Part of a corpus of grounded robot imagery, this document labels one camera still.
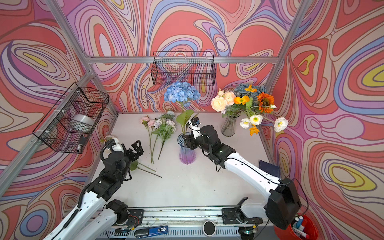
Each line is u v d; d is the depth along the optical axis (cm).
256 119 62
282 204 40
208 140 56
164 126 101
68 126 74
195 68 96
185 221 73
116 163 54
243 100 73
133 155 66
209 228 66
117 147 64
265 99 70
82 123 70
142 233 66
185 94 65
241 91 79
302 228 63
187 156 89
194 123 64
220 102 72
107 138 98
